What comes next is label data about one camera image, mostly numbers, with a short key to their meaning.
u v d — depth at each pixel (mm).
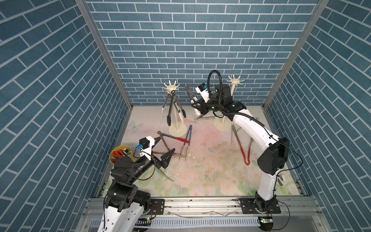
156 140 642
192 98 789
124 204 462
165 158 546
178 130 1050
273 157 469
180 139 990
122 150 819
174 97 748
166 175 845
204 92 690
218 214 724
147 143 514
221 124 1082
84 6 696
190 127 1060
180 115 838
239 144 963
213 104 685
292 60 920
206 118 1098
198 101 766
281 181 806
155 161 540
